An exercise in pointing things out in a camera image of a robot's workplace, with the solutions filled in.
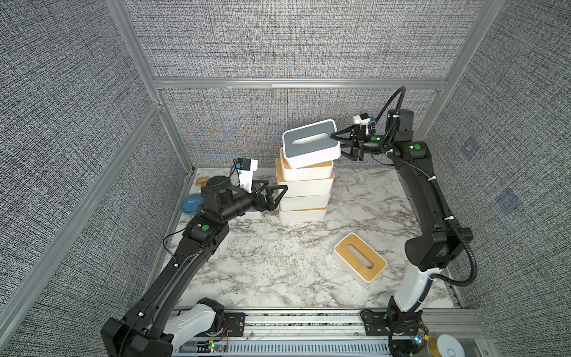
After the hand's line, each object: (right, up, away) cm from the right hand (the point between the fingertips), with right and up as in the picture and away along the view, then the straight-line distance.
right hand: (334, 136), depth 68 cm
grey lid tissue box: (-30, -28, +32) cm, 52 cm away
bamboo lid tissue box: (-4, -10, +7) cm, 13 cm away
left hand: (-16, -15, -3) cm, 22 cm away
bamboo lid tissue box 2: (-7, -15, +18) cm, 25 cm away
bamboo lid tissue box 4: (+14, -44, +19) cm, 50 cm away
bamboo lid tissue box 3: (-8, -25, +23) cm, 35 cm away
